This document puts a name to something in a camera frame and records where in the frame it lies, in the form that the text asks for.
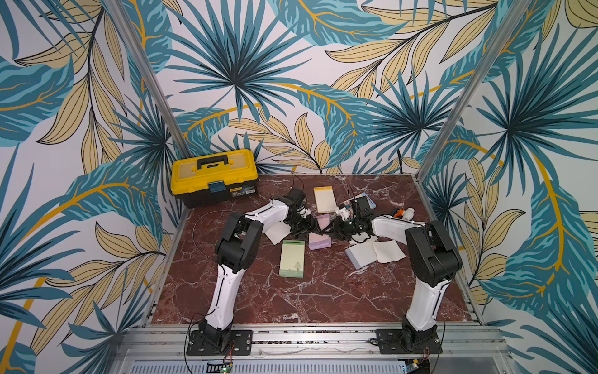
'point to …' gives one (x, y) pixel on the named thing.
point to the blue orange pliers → (399, 213)
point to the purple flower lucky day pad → (317, 241)
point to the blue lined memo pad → (362, 255)
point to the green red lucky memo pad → (292, 259)
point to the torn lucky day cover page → (275, 227)
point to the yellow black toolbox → (206, 179)
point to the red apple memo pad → (371, 203)
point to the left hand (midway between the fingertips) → (317, 236)
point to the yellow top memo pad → (325, 200)
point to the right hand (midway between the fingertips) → (324, 232)
